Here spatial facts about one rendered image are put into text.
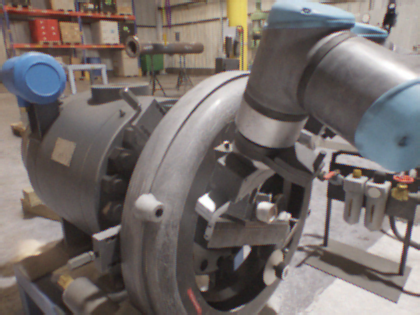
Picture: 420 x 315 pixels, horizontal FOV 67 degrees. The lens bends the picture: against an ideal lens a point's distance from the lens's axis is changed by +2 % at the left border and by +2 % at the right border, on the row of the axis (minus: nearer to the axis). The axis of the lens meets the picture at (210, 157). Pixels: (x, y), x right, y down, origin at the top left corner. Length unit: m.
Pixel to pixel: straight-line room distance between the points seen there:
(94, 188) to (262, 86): 0.67
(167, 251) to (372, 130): 0.47
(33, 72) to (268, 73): 0.95
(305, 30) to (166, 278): 0.52
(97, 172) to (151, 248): 0.37
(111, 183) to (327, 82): 0.72
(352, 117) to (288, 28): 0.11
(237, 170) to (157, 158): 0.24
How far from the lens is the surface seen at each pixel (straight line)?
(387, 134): 0.30
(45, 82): 1.23
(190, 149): 0.63
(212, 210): 0.44
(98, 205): 0.98
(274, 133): 0.40
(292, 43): 0.36
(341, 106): 0.32
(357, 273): 1.77
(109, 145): 0.95
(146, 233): 0.65
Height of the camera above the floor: 1.02
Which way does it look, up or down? 18 degrees down
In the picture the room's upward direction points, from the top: 2 degrees counter-clockwise
